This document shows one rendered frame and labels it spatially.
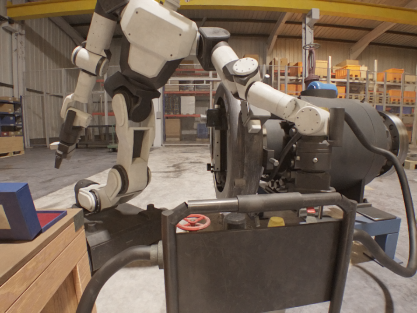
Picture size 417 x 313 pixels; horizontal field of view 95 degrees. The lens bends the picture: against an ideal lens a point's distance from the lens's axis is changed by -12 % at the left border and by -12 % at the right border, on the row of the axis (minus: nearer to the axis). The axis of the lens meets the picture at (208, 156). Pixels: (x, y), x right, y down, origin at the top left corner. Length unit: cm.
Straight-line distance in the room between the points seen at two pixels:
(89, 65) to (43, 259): 72
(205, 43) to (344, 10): 1013
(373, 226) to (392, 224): 12
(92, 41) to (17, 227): 72
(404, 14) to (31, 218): 1258
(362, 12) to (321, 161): 1082
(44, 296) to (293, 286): 51
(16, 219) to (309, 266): 60
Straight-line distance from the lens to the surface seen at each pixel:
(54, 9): 1114
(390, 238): 144
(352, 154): 126
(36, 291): 55
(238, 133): 89
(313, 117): 55
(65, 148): 114
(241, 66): 70
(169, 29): 85
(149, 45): 87
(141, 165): 104
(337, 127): 58
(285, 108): 61
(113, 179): 105
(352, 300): 115
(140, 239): 125
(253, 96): 66
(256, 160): 90
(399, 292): 130
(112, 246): 117
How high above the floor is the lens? 69
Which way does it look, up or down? 7 degrees down
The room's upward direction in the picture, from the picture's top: straight up
